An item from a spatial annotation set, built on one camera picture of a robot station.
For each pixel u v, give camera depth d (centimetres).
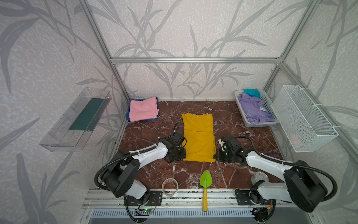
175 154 73
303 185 42
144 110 110
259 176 75
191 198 75
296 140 73
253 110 109
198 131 97
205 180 77
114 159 43
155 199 73
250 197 66
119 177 43
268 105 109
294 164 46
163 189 76
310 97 72
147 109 111
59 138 60
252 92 113
